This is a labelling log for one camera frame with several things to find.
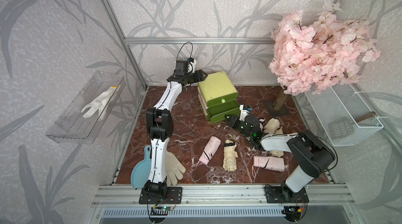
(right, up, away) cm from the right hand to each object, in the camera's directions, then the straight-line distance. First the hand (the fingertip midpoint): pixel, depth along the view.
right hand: (225, 115), depth 89 cm
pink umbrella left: (-9, -20, -4) cm, 22 cm away
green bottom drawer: (-4, -1, -2) cm, 5 cm away
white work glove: (-27, -27, -8) cm, 39 cm away
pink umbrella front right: (+25, -24, -8) cm, 35 cm away
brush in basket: (+54, -3, -18) cm, 56 cm away
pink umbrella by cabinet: (+23, -3, +6) cm, 24 cm away
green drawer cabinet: (-4, +11, -2) cm, 12 cm away
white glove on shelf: (-54, +7, -24) cm, 60 cm away
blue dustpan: (-45, -28, -8) cm, 54 cm away
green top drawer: (+2, +10, +1) cm, 10 cm away
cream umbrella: (+2, -20, -6) cm, 21 cm away
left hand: (-12, +24, +7) cm, 28 cm away
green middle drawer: (-5, +4, 0) cm, 6 cm away
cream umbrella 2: (+29, -7, +5) cm, 30 cm away
